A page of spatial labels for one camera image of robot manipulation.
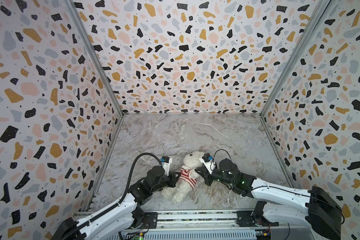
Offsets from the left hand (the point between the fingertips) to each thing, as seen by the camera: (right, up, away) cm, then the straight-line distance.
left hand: (183, 172), depth 78 cm
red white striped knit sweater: (+1, -2, +1) cm, 2 cm away
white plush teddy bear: (-1, -8, -6) cm, 10 cm away
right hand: (+7, +4, -3) cm, 8 cm away
